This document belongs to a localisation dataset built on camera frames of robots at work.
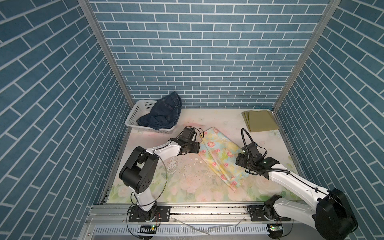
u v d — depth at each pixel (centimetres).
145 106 116
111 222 72
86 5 69
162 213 74
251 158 65
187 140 74
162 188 83
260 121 112
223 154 94
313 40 82
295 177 50
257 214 74
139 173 47
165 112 114
